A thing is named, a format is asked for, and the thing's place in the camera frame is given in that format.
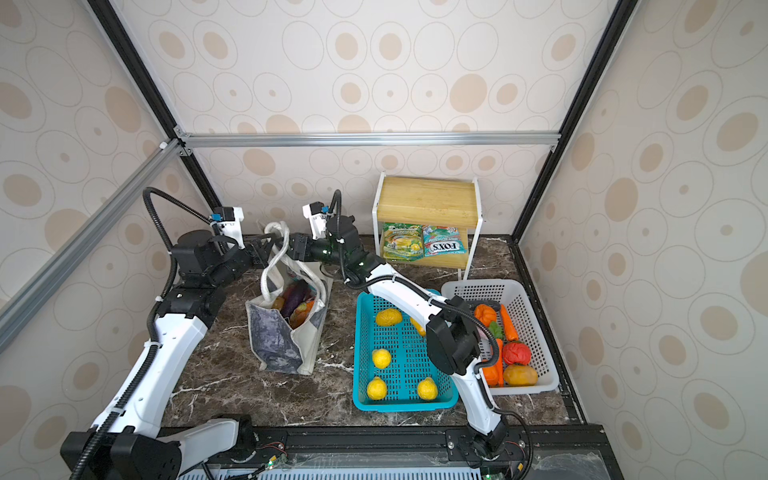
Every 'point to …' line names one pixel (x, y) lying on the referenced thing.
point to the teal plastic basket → (392, 367)
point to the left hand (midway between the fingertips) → (279, 231)
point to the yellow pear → (418, 327)
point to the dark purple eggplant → (294, 295)
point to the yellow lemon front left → (377, 389)
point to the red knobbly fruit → (516, 353)
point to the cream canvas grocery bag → (276, 344)
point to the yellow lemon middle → (381, 358)
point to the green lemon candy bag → (402, 242)
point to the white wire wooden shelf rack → (433, 201)
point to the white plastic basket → (509, 292)
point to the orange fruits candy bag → (299, 316)
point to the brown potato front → (520, 375)
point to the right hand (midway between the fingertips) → (280, 245)
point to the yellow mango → (389, 317)
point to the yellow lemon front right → (427, 389)
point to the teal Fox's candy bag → (441, 240)
